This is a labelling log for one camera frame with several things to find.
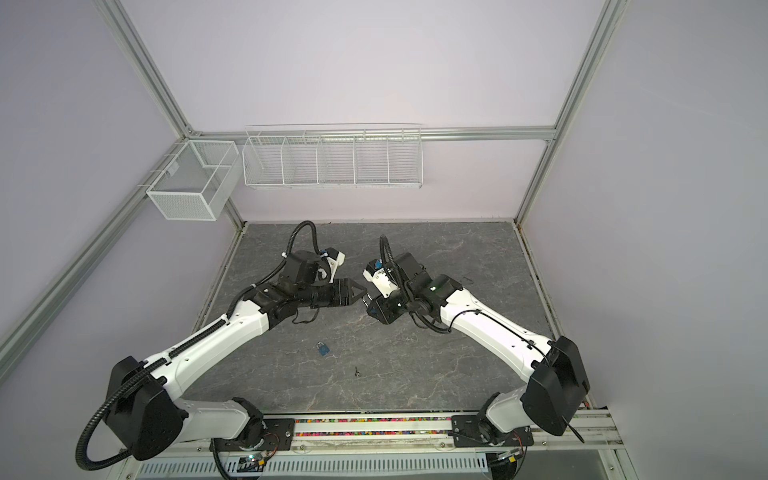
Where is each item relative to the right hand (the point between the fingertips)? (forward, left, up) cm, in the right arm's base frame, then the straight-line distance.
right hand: (375, 309), depth 77 cm
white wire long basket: (+50, +16, +13) cm, 54 cm away
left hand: (+2, +4, +2) cm, 5 cm away
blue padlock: (-4, +17, -18) cm, 25 cm away
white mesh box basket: (+43, +61, +9) cm, 75 cm away
